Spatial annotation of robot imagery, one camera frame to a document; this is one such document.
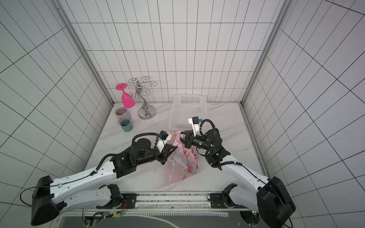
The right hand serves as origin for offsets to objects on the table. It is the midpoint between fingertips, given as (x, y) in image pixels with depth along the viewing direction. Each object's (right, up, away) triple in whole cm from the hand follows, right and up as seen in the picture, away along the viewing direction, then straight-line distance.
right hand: (176, 130), depth 69 cm
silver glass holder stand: (-27, +10, +42) cm, 50 cm away
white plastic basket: (+5, +15, +49) cm, 51 cm away
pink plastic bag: (+3, -15, -2) cm, 16 cm away
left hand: (-1, -10, +1) cm, 10 cm away
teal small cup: (-38, 0, +31) cm, 49 cm away
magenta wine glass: (-37, +18, +31) cm, 51 cm away
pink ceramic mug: (-46, +9, +41) cm, 62 cm away
